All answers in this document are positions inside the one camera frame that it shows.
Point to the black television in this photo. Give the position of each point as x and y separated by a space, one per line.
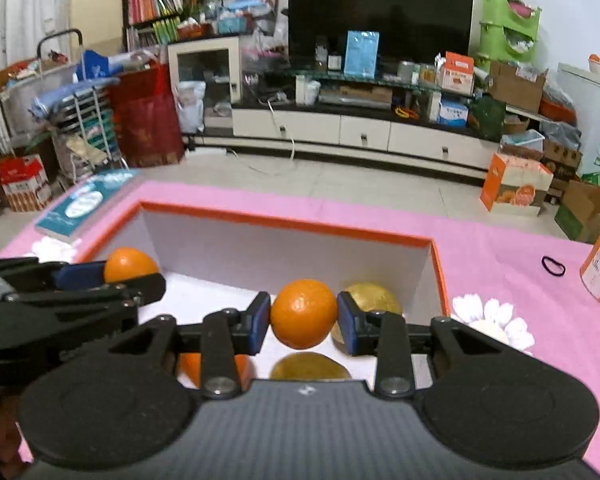
380 15

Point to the white curtain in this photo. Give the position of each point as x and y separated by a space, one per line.
20 35

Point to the light blue packet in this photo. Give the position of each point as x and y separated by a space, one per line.
361 55

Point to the yellow passion fruit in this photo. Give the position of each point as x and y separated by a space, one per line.
310 367
375 299

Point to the orange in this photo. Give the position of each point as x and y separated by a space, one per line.
129 265
302 314
190 367

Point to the white bag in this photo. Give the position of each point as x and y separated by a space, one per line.
190 105

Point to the orange printed carton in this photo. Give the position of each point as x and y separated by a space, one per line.
517 187

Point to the open cardboard box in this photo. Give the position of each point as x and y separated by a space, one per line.
585 210

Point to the pink flowered tablecloth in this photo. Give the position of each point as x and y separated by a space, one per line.
480 260

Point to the blue and white box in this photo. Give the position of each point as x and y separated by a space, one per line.
452 112

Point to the orange cardboard box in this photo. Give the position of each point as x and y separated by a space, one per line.
290 255

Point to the green stacked storage bins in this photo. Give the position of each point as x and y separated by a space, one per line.
510 25

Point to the dark green bag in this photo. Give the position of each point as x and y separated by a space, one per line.
487 117

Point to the black bookshelf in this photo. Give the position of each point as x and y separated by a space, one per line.
150 0

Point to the red and white carton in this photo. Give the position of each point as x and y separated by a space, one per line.
22 182

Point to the red bag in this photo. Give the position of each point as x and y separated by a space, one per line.
147 120

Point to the white glass door cabinet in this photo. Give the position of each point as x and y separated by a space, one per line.
205 80

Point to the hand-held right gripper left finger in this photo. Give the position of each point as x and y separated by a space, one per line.
259 322

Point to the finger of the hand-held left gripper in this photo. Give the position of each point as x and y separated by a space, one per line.
105 299
80 274

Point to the white TV stand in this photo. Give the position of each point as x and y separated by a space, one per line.
360 130

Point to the teal book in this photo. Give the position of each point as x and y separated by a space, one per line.
80 205

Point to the white plastic bin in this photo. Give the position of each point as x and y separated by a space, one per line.
522 139

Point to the blue bag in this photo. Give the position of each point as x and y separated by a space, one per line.
95 65

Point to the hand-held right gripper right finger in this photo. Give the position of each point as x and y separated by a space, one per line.
347 325

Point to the orange and white box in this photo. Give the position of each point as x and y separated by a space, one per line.
455 72

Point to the white small fridge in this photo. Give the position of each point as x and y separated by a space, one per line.
595 120

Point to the standing air conditioner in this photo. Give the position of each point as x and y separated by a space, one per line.
97 5

